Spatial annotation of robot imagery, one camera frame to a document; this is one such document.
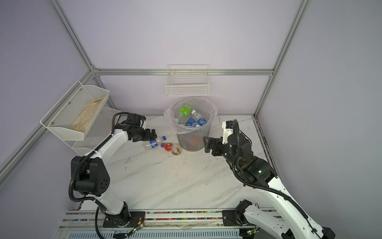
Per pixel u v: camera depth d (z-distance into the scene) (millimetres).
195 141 913
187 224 732
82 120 768
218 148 555
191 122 840
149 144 983
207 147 565
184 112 882
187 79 945
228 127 552
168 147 961
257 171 423
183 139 895
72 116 763
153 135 828
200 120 879
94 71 908
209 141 546
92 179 459
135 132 676
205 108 928
